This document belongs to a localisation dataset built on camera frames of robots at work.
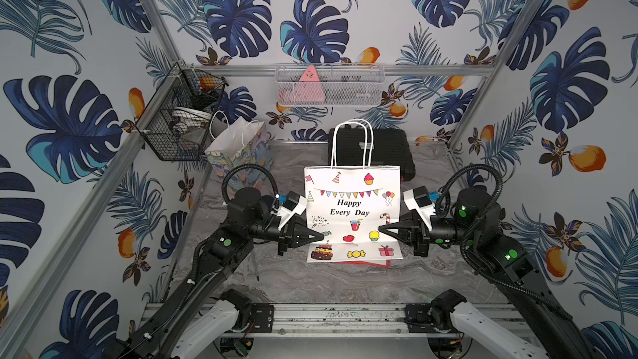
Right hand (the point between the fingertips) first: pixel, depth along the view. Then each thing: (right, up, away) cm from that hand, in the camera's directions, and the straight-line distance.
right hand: (380, 223), depth 57 cm
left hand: (-14, -3, +1) cm, 14 cm away
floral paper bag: (-46, +23, +37) cm, 63 cm away
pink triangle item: (-18, +42, +33) cm, 56 cm away
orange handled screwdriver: (-35, -22, +26) cm, 49 cm away
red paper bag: (+9, -20, +27) cm, 35 cm away
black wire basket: (-63, +28, +26) cm, 74 cm away
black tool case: (+18, +23, +56) cm, 63 cm away
